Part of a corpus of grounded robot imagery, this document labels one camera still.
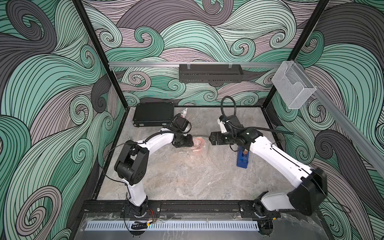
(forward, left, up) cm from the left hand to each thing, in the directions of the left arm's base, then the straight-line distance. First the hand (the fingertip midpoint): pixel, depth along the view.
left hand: (191, 142), depth 89 cm
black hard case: (+26, +29, -3) cm, 39 cm away
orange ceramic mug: (0, -5, -1) cm, 5 cm away
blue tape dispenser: (-8, -31, -3) cm, 32 cm away
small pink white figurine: (+27, +5, -2) cm, 27 cm away
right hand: (-3, -13, +10) cm, 16 cm away
